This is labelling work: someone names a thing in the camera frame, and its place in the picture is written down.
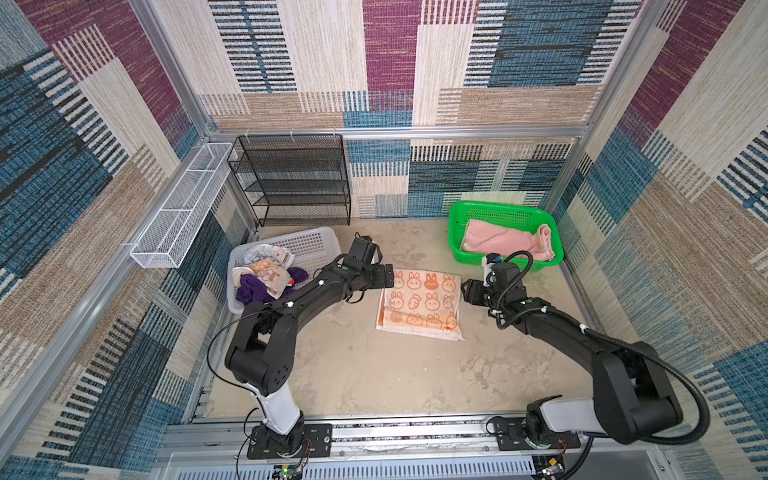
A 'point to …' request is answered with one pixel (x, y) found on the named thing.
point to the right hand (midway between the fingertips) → (470, 290)
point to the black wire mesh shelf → (294, 176)
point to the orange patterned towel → (423, 302)
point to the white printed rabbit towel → (268, 264)
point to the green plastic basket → (509, 215)
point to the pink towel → (487, 237)
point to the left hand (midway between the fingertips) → (383, 271)
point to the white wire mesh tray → (167, 241)
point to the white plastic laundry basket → (311, 249)
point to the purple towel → (251, 290)
